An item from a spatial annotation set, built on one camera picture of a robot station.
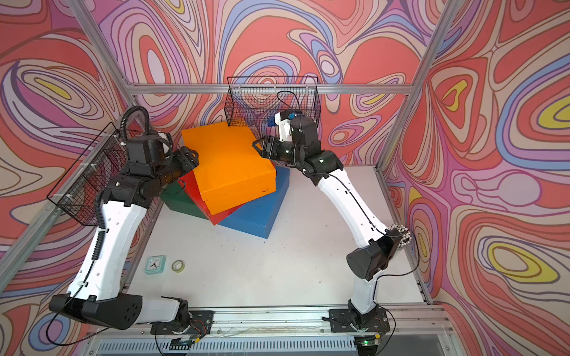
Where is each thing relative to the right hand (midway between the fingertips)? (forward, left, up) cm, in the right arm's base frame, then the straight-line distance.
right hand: (259, 151), depth 70 cm
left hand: (-1, +20, 0) cm, 20 cm away
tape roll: (-21, +36, -39) cm, 57 cm away
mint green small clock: (-21, +44, -37) cm, 61 cm away
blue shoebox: (-7, +4, -27) cm, 29 cm away
